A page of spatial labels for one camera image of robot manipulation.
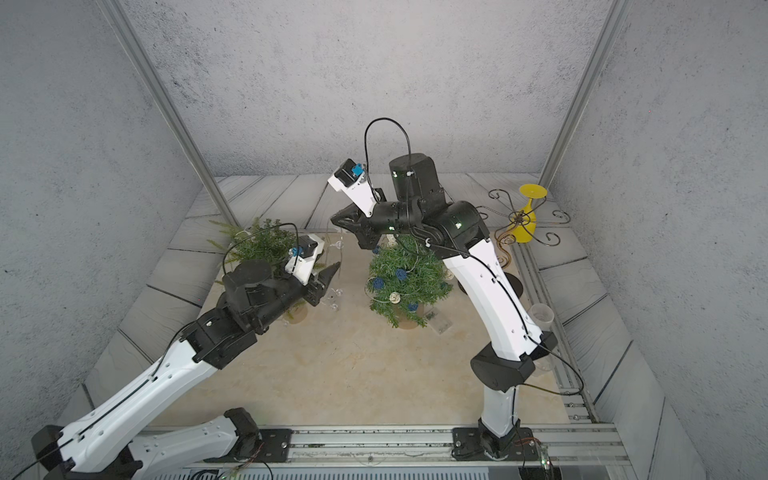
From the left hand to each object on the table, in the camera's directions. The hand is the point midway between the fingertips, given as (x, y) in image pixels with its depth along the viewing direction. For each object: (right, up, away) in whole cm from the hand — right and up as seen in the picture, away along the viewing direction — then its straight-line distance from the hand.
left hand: (333, 258), depth 64 cm
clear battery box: (+27, -21, +32) cm, 46 cm away
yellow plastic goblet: (+47, +9, +15) cm, 50 cm away
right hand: (+2, +7, -7) cm, 11 cm away
